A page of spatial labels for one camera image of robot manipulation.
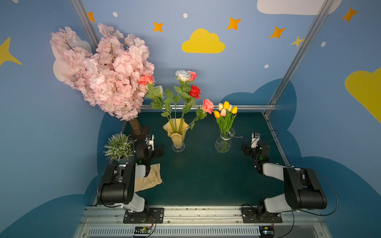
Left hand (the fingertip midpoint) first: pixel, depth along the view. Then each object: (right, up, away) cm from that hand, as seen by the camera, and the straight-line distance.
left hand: (155, 142), depth 94 cm
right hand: (+63, 0, 0) cm, 63 cm away
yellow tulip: (+48, +19, -10) cm, 53 cm away
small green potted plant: (-16, -2, -13) cm, 21 cm away
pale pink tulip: (+45, +9, -5) cm, 46 cm away
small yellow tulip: (+43, +22, -14) cm, 50 cm away
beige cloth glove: (+1, -20, -8) cm, 22 cm away
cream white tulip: (+47, +15, -8) cm, 50 cm away
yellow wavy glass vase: (+15, +3, -9) cm, 18 cm away
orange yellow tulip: (+38, +17, -14) cm, 44 cm away
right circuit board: (+61, -43, -21) cm, 78 cm away
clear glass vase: (+43, 0, -4) cm, 43 cm away
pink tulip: (+41, +18, -12) cm, 47 cm away
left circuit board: (-1, -41, -23) cm, 47 cm away
